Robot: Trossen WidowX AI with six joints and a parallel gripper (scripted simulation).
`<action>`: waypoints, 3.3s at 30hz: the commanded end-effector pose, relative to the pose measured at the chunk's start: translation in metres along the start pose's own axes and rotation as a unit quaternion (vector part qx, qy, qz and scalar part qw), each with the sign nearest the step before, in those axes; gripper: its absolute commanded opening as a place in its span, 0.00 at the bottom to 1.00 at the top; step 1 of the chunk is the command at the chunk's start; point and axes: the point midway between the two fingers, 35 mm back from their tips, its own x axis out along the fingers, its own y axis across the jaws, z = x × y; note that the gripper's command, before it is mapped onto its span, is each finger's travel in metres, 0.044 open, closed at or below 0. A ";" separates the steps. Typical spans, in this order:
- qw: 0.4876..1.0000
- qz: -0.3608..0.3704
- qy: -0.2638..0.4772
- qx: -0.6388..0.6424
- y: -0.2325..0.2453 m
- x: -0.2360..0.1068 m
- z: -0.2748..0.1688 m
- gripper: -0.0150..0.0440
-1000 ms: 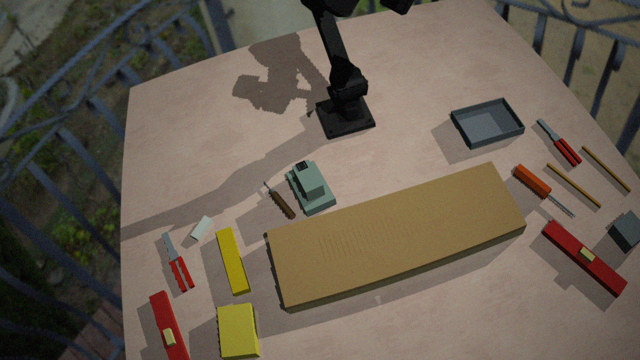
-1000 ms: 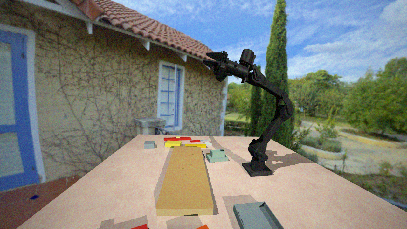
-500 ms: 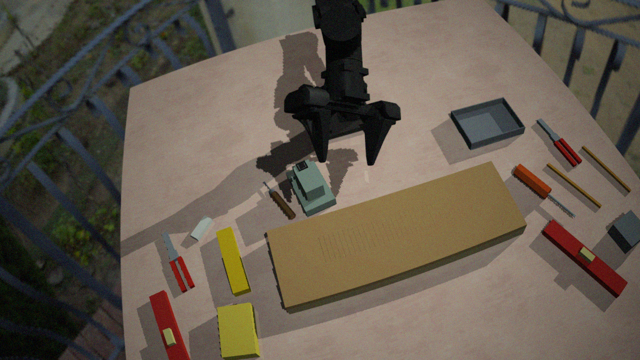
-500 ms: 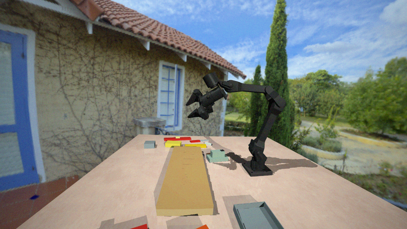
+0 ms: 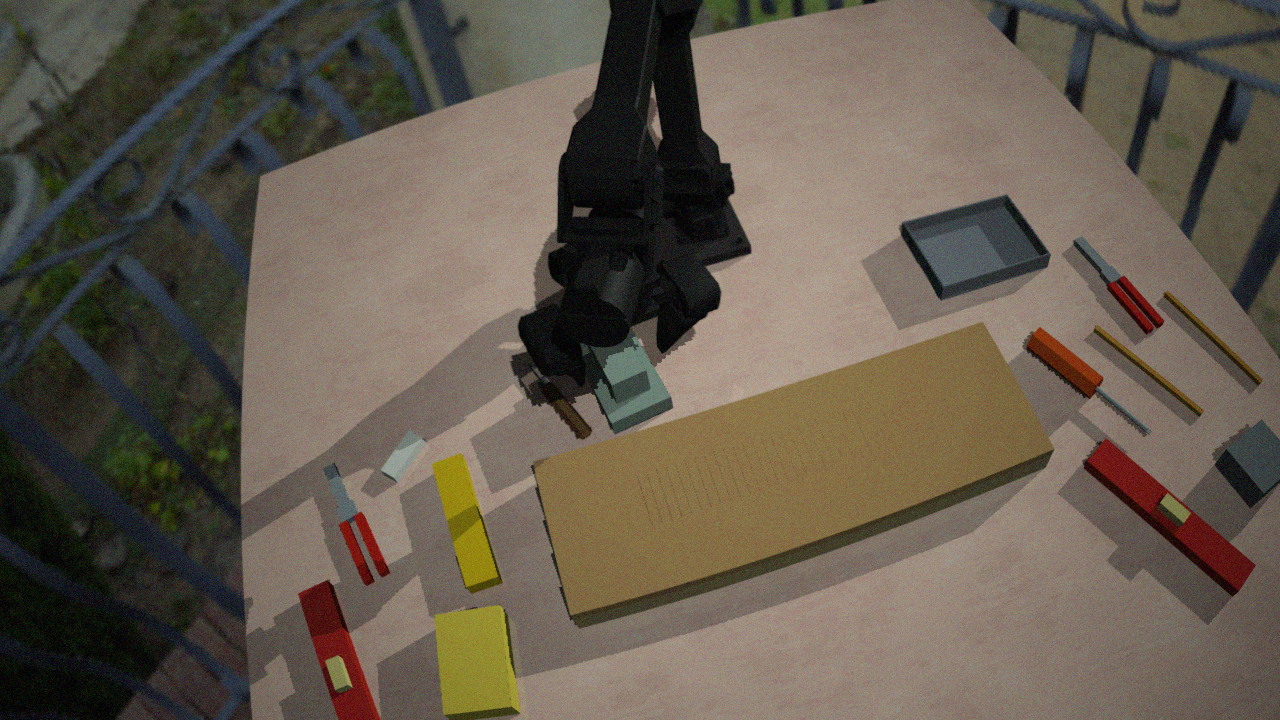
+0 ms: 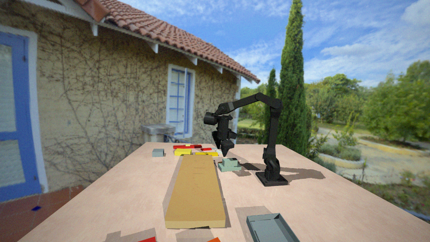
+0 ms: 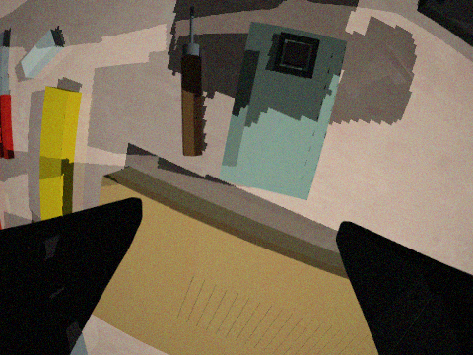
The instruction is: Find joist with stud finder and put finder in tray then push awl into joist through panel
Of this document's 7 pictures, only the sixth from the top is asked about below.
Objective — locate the tan floor panel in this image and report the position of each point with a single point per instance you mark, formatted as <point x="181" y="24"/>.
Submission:
<point x="196" y="200"/>

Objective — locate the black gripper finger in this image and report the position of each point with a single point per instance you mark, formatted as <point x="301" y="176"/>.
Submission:
<point x="217" y="142"/>
<point x="224" y="151"/>

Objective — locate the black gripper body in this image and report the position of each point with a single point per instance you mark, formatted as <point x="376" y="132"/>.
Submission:
<point x="222" y="134"/>

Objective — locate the long red rectangular bar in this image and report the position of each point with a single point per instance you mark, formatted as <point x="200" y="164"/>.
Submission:
<point x="187" y="146"/>
<point x="153" y="239"/>

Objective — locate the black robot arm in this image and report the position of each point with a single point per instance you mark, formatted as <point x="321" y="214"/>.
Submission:
<point x="272" y="171"/>

